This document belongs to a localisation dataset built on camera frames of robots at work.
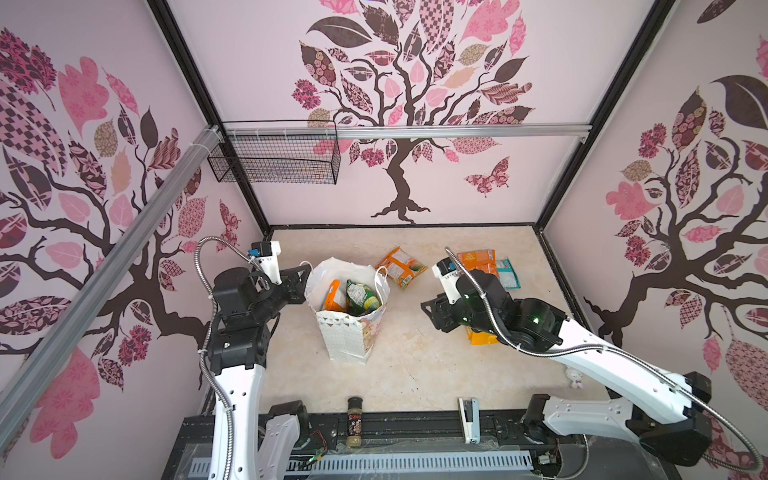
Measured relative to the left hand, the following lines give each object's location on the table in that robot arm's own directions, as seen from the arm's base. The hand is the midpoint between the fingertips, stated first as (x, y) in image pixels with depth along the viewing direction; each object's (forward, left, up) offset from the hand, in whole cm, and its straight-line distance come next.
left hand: (311, 272), depth 68 cm
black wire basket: (+46, +18, +3) cm, 50 cm away
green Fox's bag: (+4, -10, -20) cm, 22 cm away
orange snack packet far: (+25, -52, -27) cm, 64 cm away
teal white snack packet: (+19, -60, -28) cm, 69 cm away
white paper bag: (-9, -8, -16) cm, 20 cm away
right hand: (-5, -28, -4) cm, 28 cm away
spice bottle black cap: (-26, -10, -27) cm, 39 cm away
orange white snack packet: (+22, -23, -28) cm, 42 cm away
